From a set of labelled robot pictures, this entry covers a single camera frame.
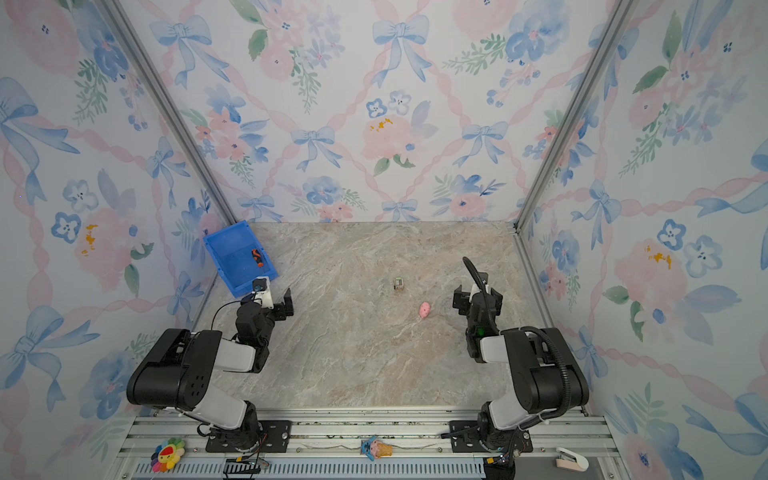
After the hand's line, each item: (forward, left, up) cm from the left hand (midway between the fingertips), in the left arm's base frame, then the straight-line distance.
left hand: (274, 288), depth 91 cm
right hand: (+2, -63, -1) cm, 63 cm away
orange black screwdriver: (+19, +13, -8) cm, 24 cm away
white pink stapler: (-43, -78, -7) cm, 89 cm away
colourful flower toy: (-42, +17, -7) cm, 46 cm away
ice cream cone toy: (-41, -32, -6) cm, 52 cm away
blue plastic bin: (+18, +20, -8) cm, 28 cm away
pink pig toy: (-3, -46, -7) cm, 47 cm away
